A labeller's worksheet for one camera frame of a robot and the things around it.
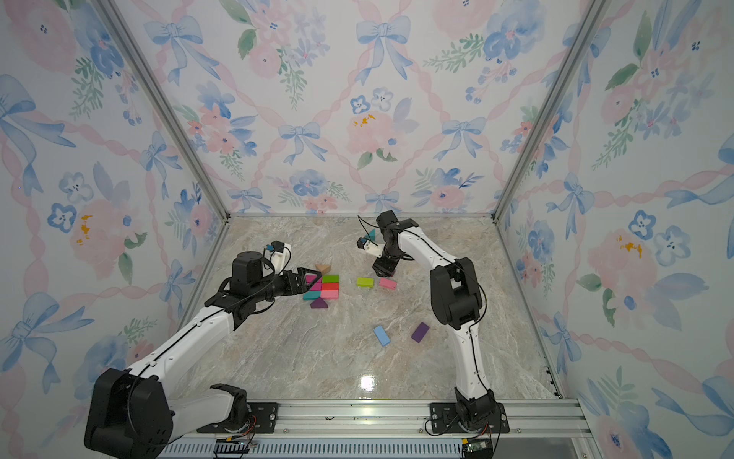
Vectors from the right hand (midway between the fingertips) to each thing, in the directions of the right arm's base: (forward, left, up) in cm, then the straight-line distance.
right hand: (386, 263), depth 100 cm
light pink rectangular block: (-11, +19, -3) cm, 22 cm away
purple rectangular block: (-22, -11, -6) cm, 25 cm away
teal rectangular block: (-11, +25, -2) cm, 28 cm away
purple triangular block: (-14, +23, -3) cm, 27 cm away
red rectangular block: (-8, +19, -3) cm, 21 cm away
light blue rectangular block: (-24, +2, -4) cm, 25 cm away
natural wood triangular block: (-1, +22, -2) cm, 22 cm away
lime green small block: (-5, +7, -5) cm, 10 cm away
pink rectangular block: (-5, -1, -5) cm, 7 cm away
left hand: (-14, +22, +13) cm, 29 cm away
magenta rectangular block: (-18, +21, +18) cm, 33 cm away
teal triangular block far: (+17, +5, -4) cm, 18 cm away
